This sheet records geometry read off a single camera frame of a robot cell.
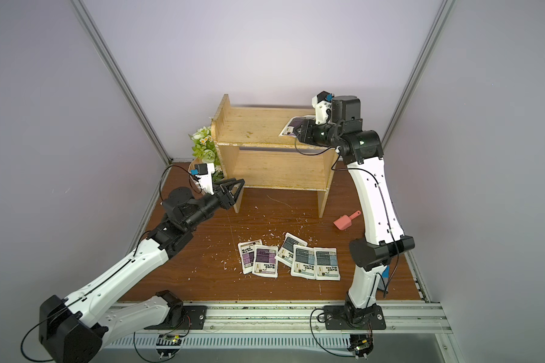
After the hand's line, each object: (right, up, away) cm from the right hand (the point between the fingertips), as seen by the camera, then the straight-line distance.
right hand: (300, 120), depth 66 cm
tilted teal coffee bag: (-4, -47, +20) cm, 51 cm away
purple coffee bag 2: (-12, -50, +17) cm, 54 cm away
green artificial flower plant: (-35, -6, +19) cm, 40 cm away
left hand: (-18, -19, +1) cm, 26 cm away
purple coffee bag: (-19, -46, +21) cm, 54 cm away
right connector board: (+20, -70, +4) cm, 73 cm away
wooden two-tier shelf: (-19, -5, +29) cm, 35 cm away
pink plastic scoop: (+22, -36, +28) cm, 51 cm away
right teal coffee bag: (+12, -50, +18) cm, 54 cm away
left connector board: (-43, -70, +5) cm, 82 cm away
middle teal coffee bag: (+3, -50, +18) cm, 53 cm away
